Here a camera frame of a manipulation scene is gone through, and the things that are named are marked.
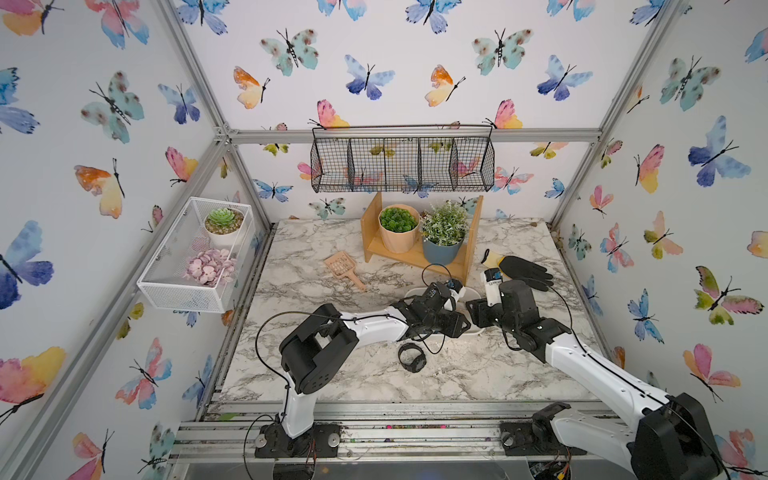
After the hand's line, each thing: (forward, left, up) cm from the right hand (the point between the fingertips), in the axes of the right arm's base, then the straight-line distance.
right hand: (477, 299), depth 84 cm
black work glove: (+20, -20, -13) cm, 31 cm away
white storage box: (-1, +3, +4) cm, 5 cm away
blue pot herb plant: (+18, +9, +9) cm, 23 cm away
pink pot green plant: (+22, +23, +5) cm, 32 cm away
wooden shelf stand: (+23, +32, -5) cm, 40 cm away
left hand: (-5, +2, -5) cm, 7 cm away
